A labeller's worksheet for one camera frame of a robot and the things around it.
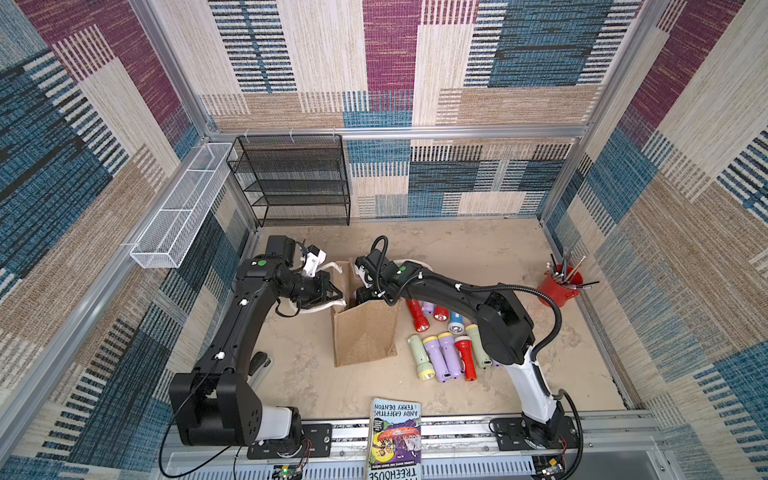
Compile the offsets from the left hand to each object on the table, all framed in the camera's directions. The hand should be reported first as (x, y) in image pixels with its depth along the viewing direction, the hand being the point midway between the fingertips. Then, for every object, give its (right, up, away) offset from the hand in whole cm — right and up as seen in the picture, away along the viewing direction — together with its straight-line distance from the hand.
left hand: (341, 295), depth 77 cm
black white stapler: (-23, -20, +4) cm, 30 cm away
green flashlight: (+21, -18, +6) cm, 29 cm away
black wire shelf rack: (-21, +37, +31) cm, 53 cm away
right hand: (+6, -5, +14) cm, 16 cm away
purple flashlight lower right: (+29, -20, +5) cm, 36 cm away
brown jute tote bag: (+5, -11, +5) cm, 13 cm away
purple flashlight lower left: (+24, -15, +8) cm, 30 cm away
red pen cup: (+61, +2, +8) cm, 61 cm away
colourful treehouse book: (+14, -33, -6) cm, 36 cm away
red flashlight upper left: (+22, -10, +13) cm, 27 cm away
